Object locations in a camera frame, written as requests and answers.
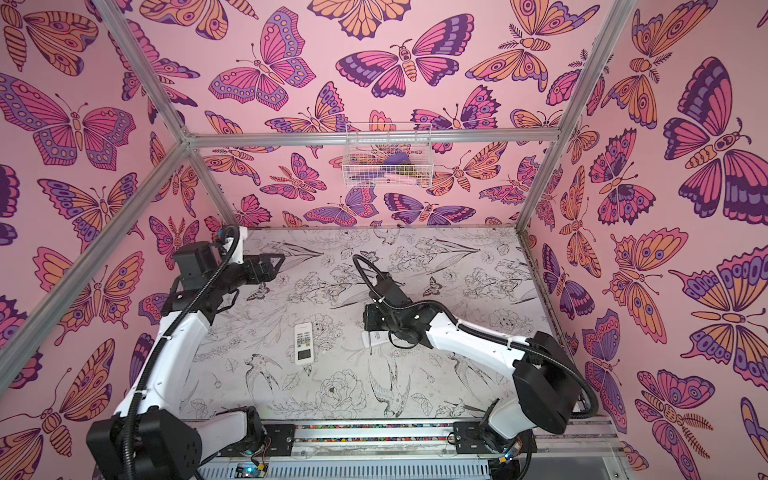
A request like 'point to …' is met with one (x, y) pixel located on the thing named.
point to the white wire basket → (388, 154)
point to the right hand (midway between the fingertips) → (363, 311)
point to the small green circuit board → (250, 470)
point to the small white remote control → (303, 342)
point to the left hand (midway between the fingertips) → (273, 253)
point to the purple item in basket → (399, 158)
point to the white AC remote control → (377, 338)
